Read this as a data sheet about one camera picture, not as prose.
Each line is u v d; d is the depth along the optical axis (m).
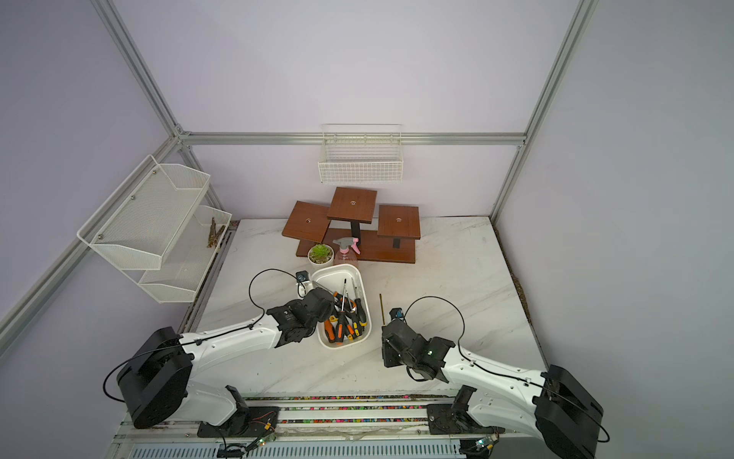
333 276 0.91
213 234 0.98
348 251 0.96
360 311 0.88
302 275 0.76
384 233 0.96
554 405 0.41
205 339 0.48
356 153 0.96
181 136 0.91
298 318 0.64
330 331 0.86
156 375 0.42
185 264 0.93
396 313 0.75
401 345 0.62
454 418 0.65
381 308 0.86
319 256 0.98
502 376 0.48
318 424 0.75
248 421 0.69
